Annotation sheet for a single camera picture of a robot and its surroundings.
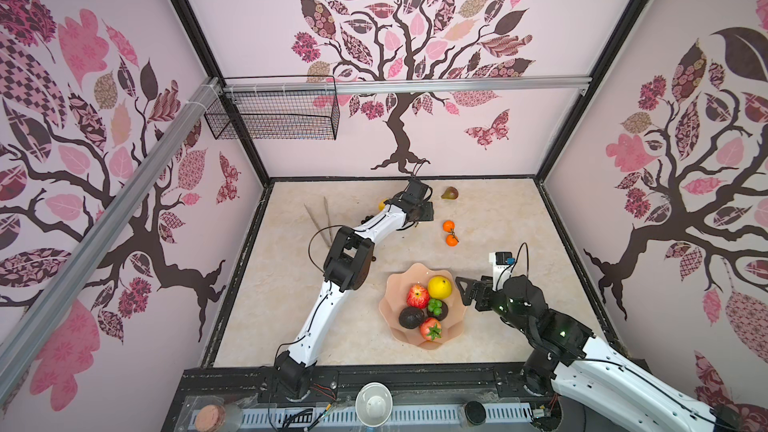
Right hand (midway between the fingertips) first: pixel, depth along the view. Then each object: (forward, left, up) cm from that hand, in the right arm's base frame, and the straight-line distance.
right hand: (468, 277), depth 76 cm
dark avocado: (-8, +15, -8) cm, 19 cm away
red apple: (-1, +13, -9) cm, 16 cm away
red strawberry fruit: (-10, +10, -9) cm, 17 cm away
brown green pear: (+40, -3, -12) cm, 42 cm away
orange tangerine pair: (+26, -1, -14) cm, 29 cm away
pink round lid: (-29, +58, -4) cm, 65 cm away
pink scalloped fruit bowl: (0, +19, -14) cm, 24 cm away
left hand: (+32, +7, -13) cm, 35 cm away
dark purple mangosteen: (-5, +8, -9) cm, 13 cm away
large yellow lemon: (0, +7, -6) cm, 9 cm away
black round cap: (-29, +3, -5) cm, 29 cm away
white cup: (-26, +25, -15) cm, 39 cm away
